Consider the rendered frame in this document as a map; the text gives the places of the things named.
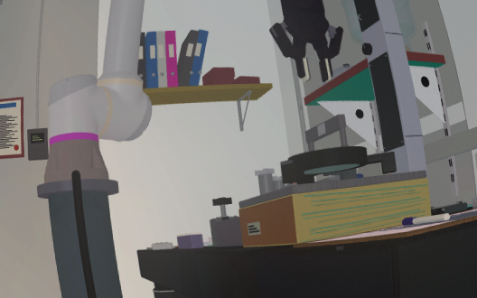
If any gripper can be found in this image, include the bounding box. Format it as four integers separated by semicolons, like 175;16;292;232
269;0;344;83

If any flat dark red box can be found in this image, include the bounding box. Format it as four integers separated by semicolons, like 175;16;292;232
233;75;261;86

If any interferometer body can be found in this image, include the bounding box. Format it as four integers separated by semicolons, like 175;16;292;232
238;0;433;248

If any black star knob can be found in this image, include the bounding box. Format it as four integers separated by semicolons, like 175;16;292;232
211;196;233;219

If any grey knob block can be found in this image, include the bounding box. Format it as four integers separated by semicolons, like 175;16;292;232
209;215;244;248

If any dark flat pad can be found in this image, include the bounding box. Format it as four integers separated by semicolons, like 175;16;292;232
430;200;469;216

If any red green shelf rack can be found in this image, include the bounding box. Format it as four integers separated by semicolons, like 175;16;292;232
266;0;477;210

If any large dark red box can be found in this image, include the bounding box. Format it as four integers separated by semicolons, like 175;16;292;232
201;67;236;87

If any blue binder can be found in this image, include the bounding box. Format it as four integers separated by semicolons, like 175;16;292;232
144;31;159;89
188;28;210;88

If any black binder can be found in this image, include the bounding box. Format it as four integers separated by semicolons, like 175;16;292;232
176;29;200;88
136;32;147;89

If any magenta binder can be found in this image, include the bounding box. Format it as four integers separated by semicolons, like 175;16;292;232
164;30;180;88

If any grey binder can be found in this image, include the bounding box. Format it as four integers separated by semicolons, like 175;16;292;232
155;30;168;89

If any white blue marker pen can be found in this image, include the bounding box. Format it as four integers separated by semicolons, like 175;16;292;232
401;212;452;228

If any black bench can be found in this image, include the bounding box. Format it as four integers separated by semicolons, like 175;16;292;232
136;212;477;298

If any purple small box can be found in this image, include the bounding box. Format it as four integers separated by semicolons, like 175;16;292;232
176;233;205;250

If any grey rail stand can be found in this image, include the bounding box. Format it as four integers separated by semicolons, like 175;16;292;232
304;114;350;153

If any yellow wooden wall shelf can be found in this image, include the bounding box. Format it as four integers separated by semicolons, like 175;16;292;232
143;82;274;133

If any grey cylinder post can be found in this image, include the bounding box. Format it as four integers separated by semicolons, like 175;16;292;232
254;167;285;196

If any grey wall control box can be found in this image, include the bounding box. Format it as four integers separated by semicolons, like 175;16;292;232
26;127;50;162

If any black cable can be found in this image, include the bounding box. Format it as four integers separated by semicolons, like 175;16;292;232
70;170;98;298

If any red framed wall poster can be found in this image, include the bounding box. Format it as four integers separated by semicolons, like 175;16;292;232
0;97;25;161

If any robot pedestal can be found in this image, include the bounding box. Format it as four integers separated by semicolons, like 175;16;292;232
37;179;124;298

